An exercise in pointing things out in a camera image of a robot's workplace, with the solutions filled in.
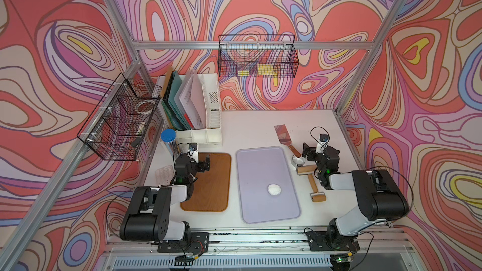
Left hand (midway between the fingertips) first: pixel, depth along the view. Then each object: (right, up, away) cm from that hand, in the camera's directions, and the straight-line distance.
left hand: (200, 153), depth 91 cm
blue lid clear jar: (-13, +9, -7) cm, 17 cm away
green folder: (-13, +17, +2) cm, 22 cm away
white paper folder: (-3, +25, -6) cm, 26 cm away
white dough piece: (+36, -16, -5) cm, 40 cm away
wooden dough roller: (+54, -19, -7) cm, 58 cm away
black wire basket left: (-30, +12, -18) cm, 37 cm away
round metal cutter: (+50, -5, +5) cm, 51 cm away
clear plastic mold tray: (-18, -11, 0) cm, 21 cm away
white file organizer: (+3, +8, +14) cm, 16 cm away
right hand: (+57, +3, +3) cm, 57 cm away
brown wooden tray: (+6, -17, -3) cm, 18 cm away
